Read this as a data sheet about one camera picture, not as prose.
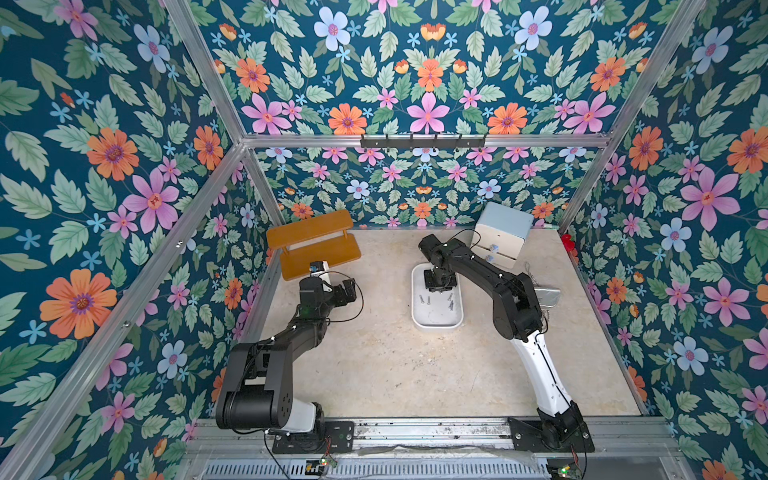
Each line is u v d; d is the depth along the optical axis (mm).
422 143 932
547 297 923
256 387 437
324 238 1179
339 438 734
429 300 985
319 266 802
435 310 966
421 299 989
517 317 623
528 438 734
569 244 1161
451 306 976
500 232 992
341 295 822
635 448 733
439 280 886
